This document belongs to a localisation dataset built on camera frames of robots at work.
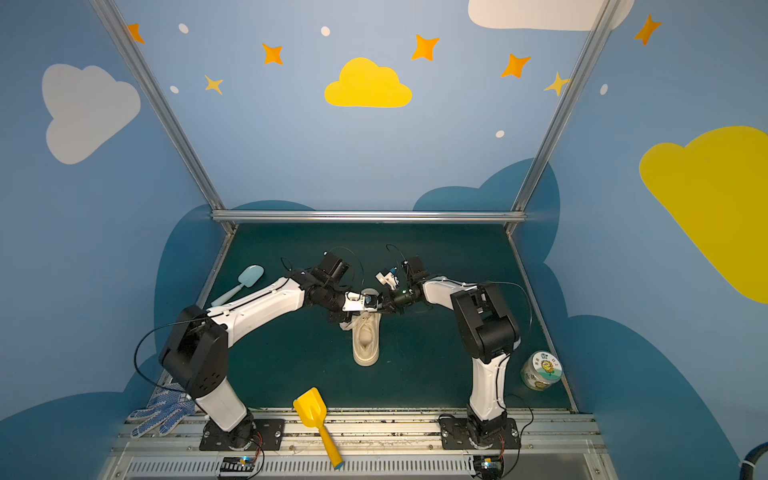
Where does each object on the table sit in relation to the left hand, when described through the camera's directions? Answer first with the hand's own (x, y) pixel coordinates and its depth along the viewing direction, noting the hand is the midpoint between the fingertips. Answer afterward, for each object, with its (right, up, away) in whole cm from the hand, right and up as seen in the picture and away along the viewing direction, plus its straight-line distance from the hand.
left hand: (355, 304), depth 88 cm
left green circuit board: (-28, -38, -15) cm, 49 cm away
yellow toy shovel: (-10, -27, -10) cm, 31 cm away
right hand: (+5, -2, +2) cm, 5 cm away
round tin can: (+50, -16, -11) cm, 54 cm away
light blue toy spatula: (-39, +6, +16) cm, 43 cm away
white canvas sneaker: (+3, -10, 0) cm, 11 cm away
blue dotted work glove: (-48, -25, -11) cm, 55 cm away
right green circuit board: (+35, -38, -15) cm, 54 cm away
